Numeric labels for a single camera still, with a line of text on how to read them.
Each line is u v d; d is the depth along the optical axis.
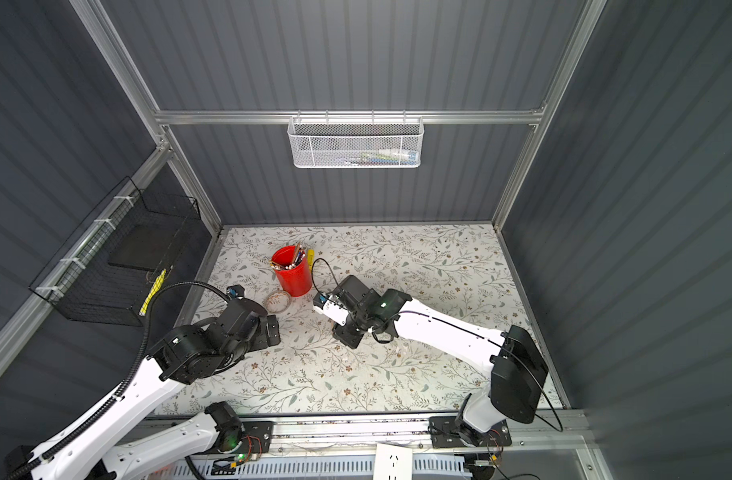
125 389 0.42
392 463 0.67
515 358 0.41
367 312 0.58
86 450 0.39
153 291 0.68
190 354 0.45
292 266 0.88
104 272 0.71
